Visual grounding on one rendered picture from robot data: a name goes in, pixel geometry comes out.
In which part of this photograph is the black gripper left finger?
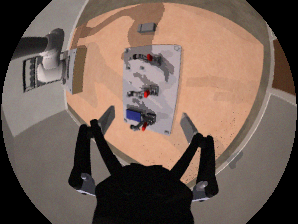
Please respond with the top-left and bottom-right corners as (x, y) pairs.
(68, 105), (137, 196)

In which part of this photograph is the blue block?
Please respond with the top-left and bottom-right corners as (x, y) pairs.
(126, 108), (143, 122)

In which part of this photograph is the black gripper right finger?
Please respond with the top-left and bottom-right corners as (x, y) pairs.
(154, 112), (219, 202)

